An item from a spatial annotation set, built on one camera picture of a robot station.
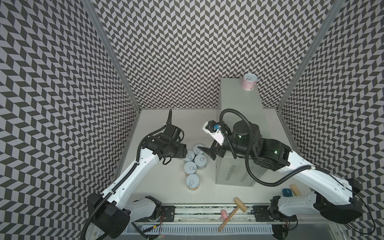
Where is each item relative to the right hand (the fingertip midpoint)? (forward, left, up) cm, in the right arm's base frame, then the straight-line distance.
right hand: (205, 140), depth 59 cm
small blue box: (-12, -43, -35) cm, 57 cm away
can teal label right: (+4, +3, -29) cm, 30 cm away
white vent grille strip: (-27, +3, -35) cm, 44 cm away
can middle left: (+8, +8, -29) cm, 31 cm away
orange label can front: (-7, +7, -29) cm, 31 cm away
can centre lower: (+1, +9, -29) cm, 30 cm away
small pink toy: (-21, -8, -33) cm, 40 cm away
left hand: (+4, +13, -18) cm, 23 cm away
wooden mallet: (-17, -17, -34) cm, 42 cm away
